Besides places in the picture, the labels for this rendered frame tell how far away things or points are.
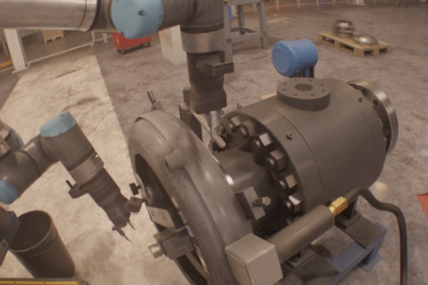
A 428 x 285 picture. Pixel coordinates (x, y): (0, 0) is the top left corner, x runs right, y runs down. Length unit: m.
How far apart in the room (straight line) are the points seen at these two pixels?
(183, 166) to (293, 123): 0.44
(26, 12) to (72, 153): 0.34
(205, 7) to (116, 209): 0.50
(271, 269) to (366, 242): 0.83
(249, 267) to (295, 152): 0.44
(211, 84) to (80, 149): 0.33
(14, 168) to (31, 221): 1.14
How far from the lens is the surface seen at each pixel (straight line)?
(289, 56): 1.33
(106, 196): 0.74
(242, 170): 1.01
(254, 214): 0.72
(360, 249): 1.46
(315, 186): 1.00
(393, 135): 1.53
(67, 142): 0.71
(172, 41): 4.65
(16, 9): 0.54
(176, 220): 0.85
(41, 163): 0.79
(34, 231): 1.91
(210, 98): 0.66
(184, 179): 0.74
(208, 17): 0.58
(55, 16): 0.56
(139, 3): 0.48
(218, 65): 0.56
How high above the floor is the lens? 1.37
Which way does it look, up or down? 28 degrees down
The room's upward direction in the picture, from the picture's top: 7 degrees counter-clockwise
